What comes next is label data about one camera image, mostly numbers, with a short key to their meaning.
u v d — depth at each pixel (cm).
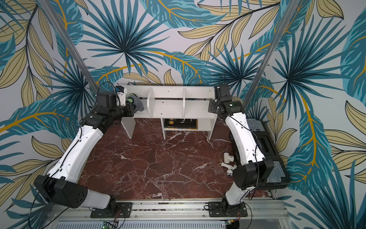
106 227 71
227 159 90
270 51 84
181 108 86
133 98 71
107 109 54
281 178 68
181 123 92
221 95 57
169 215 73
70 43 80
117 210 72
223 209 66
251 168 42
